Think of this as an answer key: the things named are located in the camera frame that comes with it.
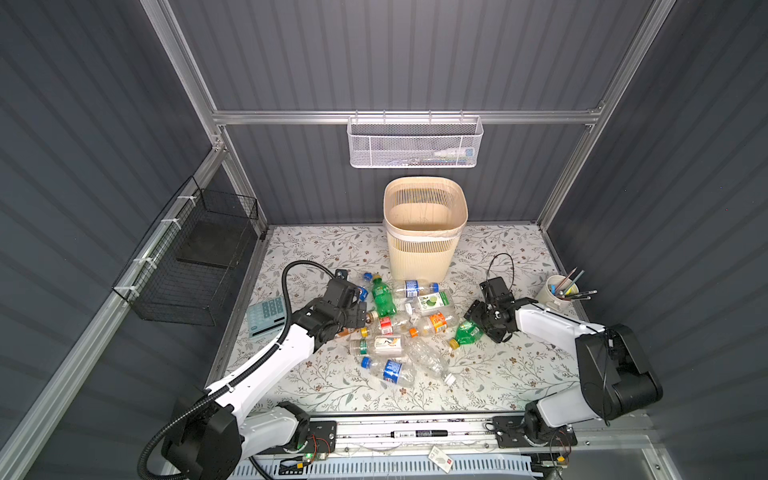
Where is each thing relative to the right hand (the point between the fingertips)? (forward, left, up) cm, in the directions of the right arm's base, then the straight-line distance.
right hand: (477, 322), depth 93 cm
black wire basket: (-1, +77, +29) cm, 83 cm away
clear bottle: (-11, +16, +3) cm, 20 cm away
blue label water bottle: (+10, +19, +4) cm, 22 cm away
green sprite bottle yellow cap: (+9, +29, +1) cm, 31 cm away
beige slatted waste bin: (+34, +15, +13) cm, 40 cm away
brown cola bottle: (-4, +40, +3) cm, 41 cm away
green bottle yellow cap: (-4, +4, +2) cm, 6 cm away
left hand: (-1, +39, +12) cm, 41 cm away
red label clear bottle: (-3, +28, +5) cm, 29 cm away
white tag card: (-36, +15, +1) cm, 39 cm away
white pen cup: (+7, -25, +7) cm, 27 cm away
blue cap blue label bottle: (-17, +27, +5) cm, 32 cm away
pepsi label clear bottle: (+8, +36, +5) cm, 37 cm away
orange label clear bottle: (-2, +13, +4) cm, 14 cm away
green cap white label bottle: (-10, +27, +6) cm, 29 cm away
